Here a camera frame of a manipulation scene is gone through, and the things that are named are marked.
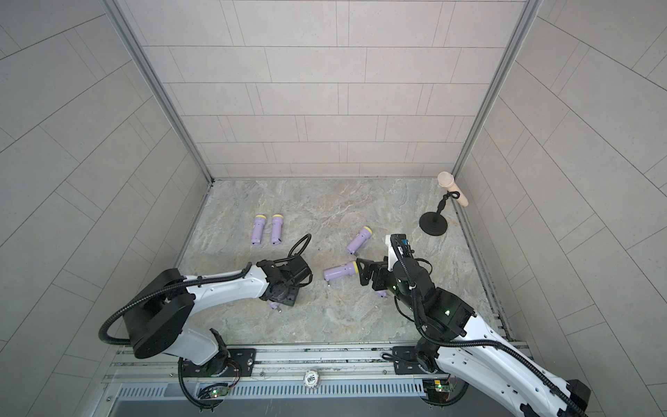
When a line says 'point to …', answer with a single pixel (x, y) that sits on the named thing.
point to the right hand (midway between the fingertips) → (367, 263)
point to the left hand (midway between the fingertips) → (291, 295)
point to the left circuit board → (214, 391)
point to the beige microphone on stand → (446, 179)
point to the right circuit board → (437, 390)
